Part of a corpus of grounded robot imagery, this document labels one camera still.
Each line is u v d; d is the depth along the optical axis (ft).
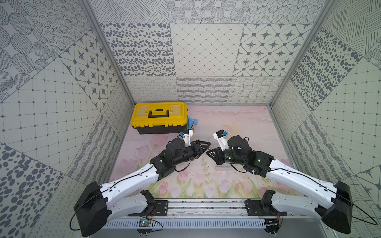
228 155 2.00
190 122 3.49
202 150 2.10
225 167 2.09
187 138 2.24
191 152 2.12
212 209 2.49
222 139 2.12
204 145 2.13
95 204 1.30
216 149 2.27
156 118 3.07
